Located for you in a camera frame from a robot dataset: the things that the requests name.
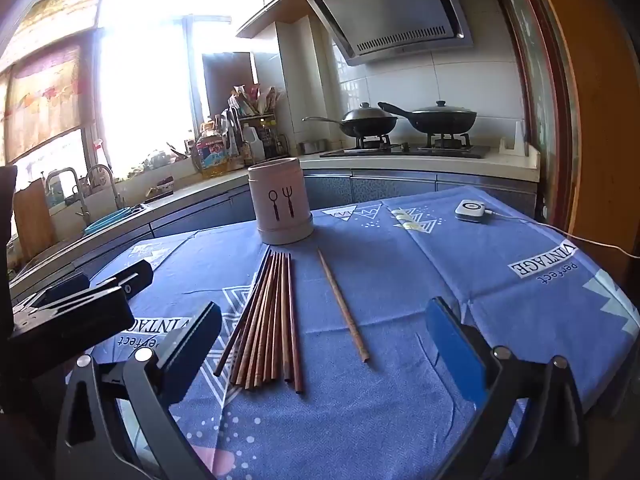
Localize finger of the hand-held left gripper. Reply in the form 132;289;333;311
0;287;136;386
30;260;153;307

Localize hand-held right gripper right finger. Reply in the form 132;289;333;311
425;296;591;480

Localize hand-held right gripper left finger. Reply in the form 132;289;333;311
55;302;223;480

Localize bundle of brown chopsticks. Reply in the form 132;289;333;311
213;250;304;395

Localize light wooden chopstick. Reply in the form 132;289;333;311
317;248;371;366

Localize pale utensil holder cup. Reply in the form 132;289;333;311
248;156;315;246

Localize wooden cutting board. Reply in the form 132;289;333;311
12;178;57;261

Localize blue sink basin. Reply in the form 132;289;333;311
82;205;146;235

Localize blue printed tablecloth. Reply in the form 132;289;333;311
85;185;640;480

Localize chrome kitchen faucet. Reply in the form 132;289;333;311
45;167;91;226
85;164;126;211

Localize white round device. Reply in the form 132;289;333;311
455;199;496;222

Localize patterned window blind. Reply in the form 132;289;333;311
0;42;83;161

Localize yellow cooking oil bottle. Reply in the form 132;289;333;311
196;119;236;178

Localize blue kitchen base cabinets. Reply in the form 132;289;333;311
10;170;541;301

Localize white plastic jug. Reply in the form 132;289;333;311
241;125;266;161

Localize metal spice rack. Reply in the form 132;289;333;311
227;85;291;158

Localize black gas stove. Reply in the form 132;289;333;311
319;132;492;159

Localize white plastic rack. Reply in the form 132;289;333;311
500;120;541;157

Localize black wok with lid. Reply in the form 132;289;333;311
377;100;477;134
301;102;399;138

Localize wooden glass display cabinet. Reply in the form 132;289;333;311
492;0;640;281

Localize steel range hood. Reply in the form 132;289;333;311
305;0;475;67

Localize white cable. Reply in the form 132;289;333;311
492;210;640;260

